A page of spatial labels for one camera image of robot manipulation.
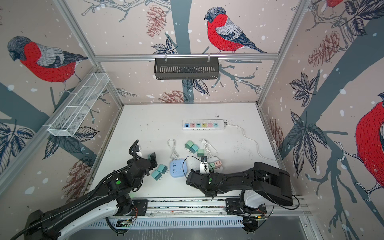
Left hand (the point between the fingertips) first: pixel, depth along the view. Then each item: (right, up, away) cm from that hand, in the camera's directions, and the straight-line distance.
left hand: (147, 156), depth 79 cm
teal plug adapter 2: (+7, -9, +6) cm, 13 cm away
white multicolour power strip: (+32, +16, +26) cm, 43 cm away
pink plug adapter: (+39, -5, +3) cm, 39 cm away
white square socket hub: (+30, -5, -5) cm, 31 cm away
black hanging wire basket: (+19, +56, +28) cm, 66 cm away
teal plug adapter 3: (+4, -11, +3) cm, 12 cm away
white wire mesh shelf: (-37, +26, -1) cm, 45 cm away
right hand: (+27, -13, +6) cm, 31 cm away
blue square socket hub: (+16, -8, +5) cm, 19 cm away
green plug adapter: (+21, +3, +16) cm, 27 cm away
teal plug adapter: (+2, +2, -6) cm, 7 cm away
